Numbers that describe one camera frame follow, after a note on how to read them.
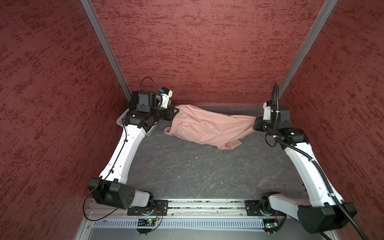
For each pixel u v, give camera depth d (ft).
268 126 2.01
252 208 2.43
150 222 2.29
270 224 2.31
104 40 2.71
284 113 1.72
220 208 2.48
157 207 2.43
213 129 2.53
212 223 2.33
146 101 1.76
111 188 1.25
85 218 1.23
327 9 2.35
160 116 2.03
